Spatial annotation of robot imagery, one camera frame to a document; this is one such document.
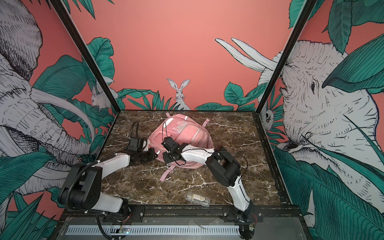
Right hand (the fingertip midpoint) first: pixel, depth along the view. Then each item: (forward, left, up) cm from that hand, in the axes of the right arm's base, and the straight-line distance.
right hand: (164, 156), depth 90 cm
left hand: (+2, +4, +1) cm, 4 cm away
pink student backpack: (+18, -12, +4) cm, 22 cm away
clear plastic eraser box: (-23, -20, -3) cm, 30 cm away
